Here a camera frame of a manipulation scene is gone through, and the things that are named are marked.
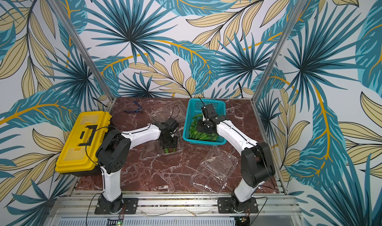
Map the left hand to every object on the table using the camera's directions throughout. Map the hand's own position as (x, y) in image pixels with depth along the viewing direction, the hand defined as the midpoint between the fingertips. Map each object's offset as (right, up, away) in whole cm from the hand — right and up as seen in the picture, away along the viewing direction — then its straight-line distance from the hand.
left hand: (174, 147), depth 92 cm
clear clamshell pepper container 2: (-13, 0, -1) cm, 13 cm away
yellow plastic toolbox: (-44, +1, -19) cm, 48 cm away
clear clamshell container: (+23, -13, -10) cm, 28 cm away
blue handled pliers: (-31, +23, +18) cm, 42 cm away
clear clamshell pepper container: (-2, +24, +21) cm, 32 cm away
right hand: (+16, +13, -3) cm, 21 cm away
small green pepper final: (-4, -1, -2) cm, 5 cm away
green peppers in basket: (+14, +7, +3) cm, 16 cm away
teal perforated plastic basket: (+12, +21, +18) cm, 30 cm away
